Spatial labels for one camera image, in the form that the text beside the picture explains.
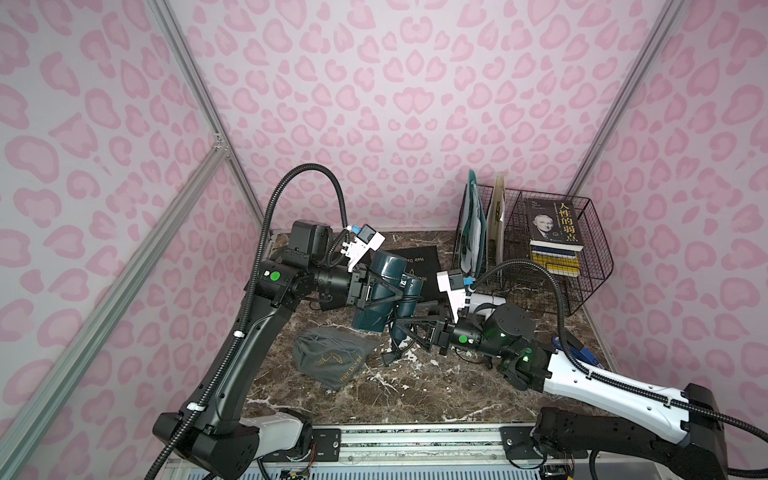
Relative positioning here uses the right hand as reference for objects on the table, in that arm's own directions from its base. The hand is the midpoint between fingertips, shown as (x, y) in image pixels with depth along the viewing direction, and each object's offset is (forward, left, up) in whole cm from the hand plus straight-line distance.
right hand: (401, 325), depth 56 cm
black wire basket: (+32, -40, -36) cm, 62 cm away
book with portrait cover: (+42, -46, -15) cm, 64 cm away
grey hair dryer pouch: (+4, +20, -28) cm, 35 cm away
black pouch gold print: (+42, -7, -35) cm, 55 cm away
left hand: (+5, +1, +2) cm, 6 cm away
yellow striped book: (+30, -45, -19) cm, 57 cm away
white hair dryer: (+25, -23, -31) cm, 46 cm away
